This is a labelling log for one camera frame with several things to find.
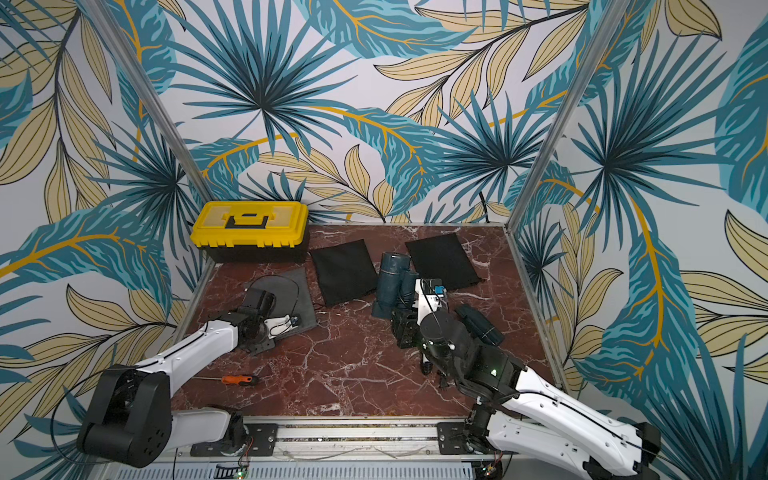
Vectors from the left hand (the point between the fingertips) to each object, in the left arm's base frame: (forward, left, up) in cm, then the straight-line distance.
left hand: (260, 335), depth 88 cm
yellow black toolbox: (+29, +6, +14) cm, 32 cm away
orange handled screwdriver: (-12, +3, -1) cm, 13 cm away
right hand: (-4, -39, +24) cm, 46 cm away
